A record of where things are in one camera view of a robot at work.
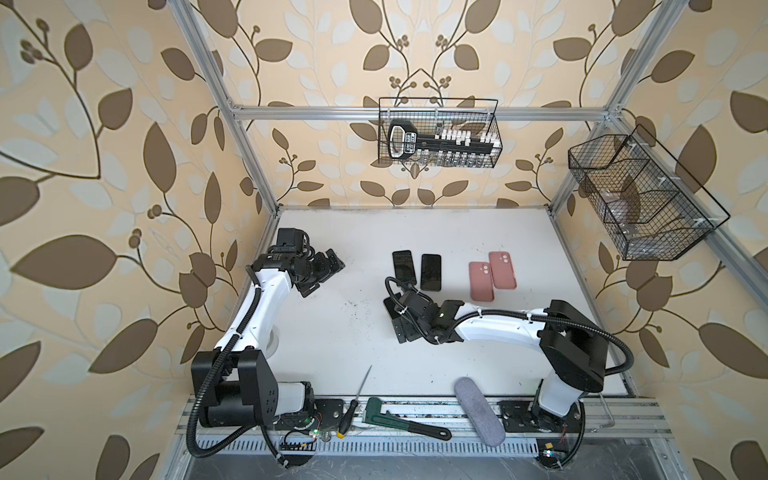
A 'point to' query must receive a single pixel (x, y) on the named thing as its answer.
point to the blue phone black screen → (431, 272)
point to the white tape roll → (272, 342)
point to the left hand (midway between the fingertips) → (334, 269)
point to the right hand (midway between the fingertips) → (409, 324)
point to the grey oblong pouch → (483, 417)
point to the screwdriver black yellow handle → (350, 409)
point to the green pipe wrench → (373, 414)
